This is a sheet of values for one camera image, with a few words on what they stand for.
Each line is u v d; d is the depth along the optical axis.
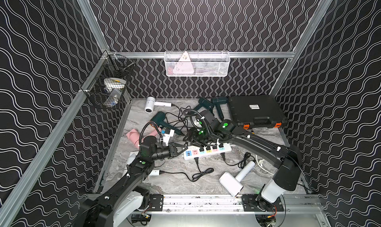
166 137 0.73
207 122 0.58
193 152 0.90
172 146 0.68
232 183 0.77
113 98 0.82
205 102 1.13
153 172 0.63
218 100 1.13
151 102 1.12
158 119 1.04
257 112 1.05
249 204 0.74
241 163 0.86
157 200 0.76
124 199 0.54
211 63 1.03
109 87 0.82
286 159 0.43
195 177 0.82
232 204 0.76
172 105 1.16
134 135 0.93
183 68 0.89
